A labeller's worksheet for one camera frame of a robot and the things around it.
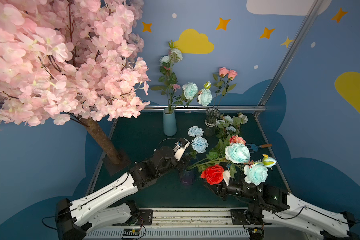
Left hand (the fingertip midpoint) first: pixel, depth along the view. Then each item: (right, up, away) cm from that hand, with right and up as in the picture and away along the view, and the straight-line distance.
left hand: (188, 151), depth 70 cm
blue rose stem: (+44, +18, +43) cm, 64 cm away
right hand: (+9, -11, -6) cm, 15 cm away
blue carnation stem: (+33, +10, +38) cm, 51 cm away
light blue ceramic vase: (-11, +14, +29) cm, 34 cm away
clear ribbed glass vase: (+18, +20, +29) cm, 39 cm away
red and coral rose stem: (+9, -6, -17) cm, 20 cm away
